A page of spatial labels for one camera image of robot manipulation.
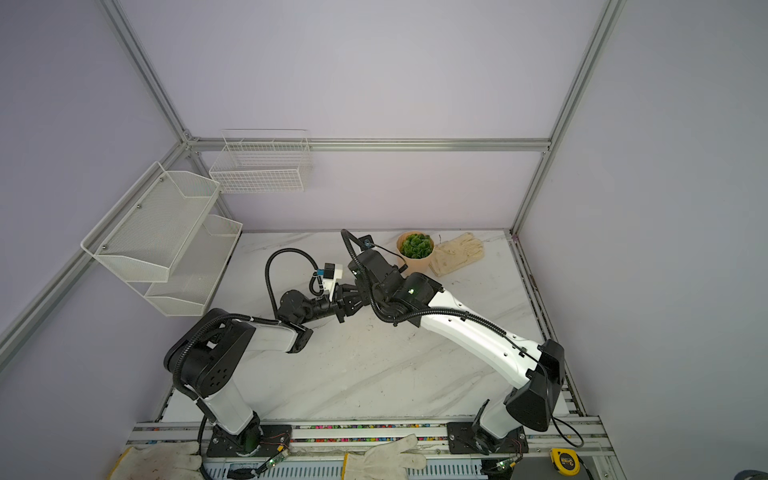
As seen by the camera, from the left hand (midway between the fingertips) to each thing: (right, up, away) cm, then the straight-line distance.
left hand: (373, 294), depth 77 cm
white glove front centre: (+3, -40, -6) cm, 40 cm away
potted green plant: (+13, +13, +24) cm, 30 cm away
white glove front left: (-50, -39, -7) cm, 64 cm away
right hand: (-1, +5, -4) cm, 6 cm away
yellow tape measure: (+46, -38, -8) cm, 60 cm away
